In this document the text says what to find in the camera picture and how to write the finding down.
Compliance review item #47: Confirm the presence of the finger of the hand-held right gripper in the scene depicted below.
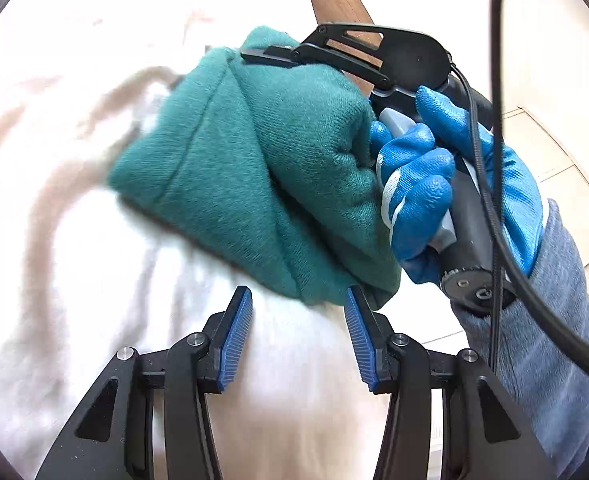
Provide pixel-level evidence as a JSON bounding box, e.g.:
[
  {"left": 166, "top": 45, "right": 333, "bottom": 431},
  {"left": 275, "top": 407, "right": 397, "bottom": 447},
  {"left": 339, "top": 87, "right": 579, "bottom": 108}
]
[{"left": 239, "top": 22, "right": 391, "bottom": 87}]

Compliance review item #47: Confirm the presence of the green knitted sweater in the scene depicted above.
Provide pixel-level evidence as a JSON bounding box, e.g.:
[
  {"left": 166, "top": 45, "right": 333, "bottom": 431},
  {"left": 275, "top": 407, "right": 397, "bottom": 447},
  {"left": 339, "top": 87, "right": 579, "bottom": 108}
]
[{"left": 107, "top": 25, "right": 403, "bottom": 311}]

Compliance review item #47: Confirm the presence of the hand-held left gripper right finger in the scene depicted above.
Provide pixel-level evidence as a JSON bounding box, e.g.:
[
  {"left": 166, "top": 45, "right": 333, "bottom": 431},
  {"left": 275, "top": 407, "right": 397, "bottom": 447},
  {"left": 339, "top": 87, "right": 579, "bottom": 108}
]
[{"left": 345, "top": 285, "right": 558, "bottom": 480}]

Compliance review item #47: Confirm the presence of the person's right hand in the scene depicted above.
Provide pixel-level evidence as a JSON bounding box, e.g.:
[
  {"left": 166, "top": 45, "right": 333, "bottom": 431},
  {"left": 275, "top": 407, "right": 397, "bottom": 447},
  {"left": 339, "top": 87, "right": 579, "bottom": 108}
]
[{"left": 369, "top": 85, "right": 548, "bottom": 286}]

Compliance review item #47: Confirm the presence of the thin black cable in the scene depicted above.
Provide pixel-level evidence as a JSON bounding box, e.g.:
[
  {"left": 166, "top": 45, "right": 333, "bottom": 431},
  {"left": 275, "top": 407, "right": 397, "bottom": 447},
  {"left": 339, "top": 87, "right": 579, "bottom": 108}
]
[{"left": 447, "top": 60, "right": 506, "bottom": 377}]

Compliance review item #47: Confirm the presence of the person's right forearm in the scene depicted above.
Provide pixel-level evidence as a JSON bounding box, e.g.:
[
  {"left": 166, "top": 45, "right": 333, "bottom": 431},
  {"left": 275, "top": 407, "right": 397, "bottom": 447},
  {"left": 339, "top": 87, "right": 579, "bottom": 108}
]
[{"left": 449, "top": 199, "right": 589, "bottom": 480}]

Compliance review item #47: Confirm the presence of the bed with white duvet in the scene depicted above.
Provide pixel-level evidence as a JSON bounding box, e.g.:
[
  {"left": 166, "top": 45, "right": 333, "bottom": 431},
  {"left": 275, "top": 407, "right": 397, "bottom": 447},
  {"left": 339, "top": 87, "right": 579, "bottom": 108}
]
[{"left": 0, "top": 0, "right": 470, "bottom": 480}]

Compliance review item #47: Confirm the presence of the thick black cable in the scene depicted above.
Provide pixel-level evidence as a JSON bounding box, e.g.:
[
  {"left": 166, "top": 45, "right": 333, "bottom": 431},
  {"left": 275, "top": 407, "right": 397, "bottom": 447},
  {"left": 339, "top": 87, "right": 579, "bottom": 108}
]
[{"left": 489, "top": 0, "right": 589, "bottom": 394}]

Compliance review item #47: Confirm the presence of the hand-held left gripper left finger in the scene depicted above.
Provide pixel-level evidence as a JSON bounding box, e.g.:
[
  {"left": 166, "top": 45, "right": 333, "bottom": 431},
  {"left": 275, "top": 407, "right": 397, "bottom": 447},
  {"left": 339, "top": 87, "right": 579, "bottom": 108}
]
[{"left": 34, "top": 285, "right": 254, "bottom": 480}]

